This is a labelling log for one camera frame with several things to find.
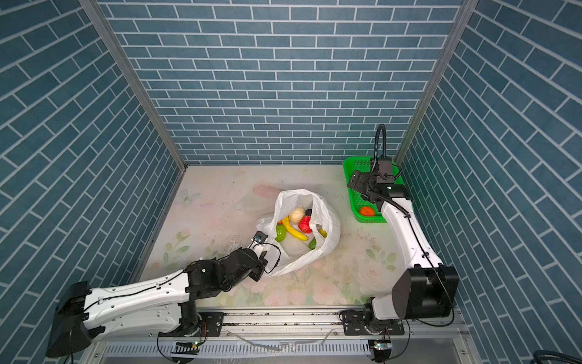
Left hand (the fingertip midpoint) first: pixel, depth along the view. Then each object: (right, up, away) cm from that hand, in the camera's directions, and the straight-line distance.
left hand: (268, 256), depth 76 cm
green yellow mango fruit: (+16, +1, +13) cm, 21 cm away
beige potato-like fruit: (+9, +12, +19) cm, 24 cm away
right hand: (+34, +26, +7) cm, 43 cm away
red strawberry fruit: (+13, +8, +15) cm, 21 cm away
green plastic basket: (+42, +36, +44) cm, 70 cm away
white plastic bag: (+7, -2, +10) cm, 13 cm away
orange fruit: (+40, +13, +20) cm, 46 cm away
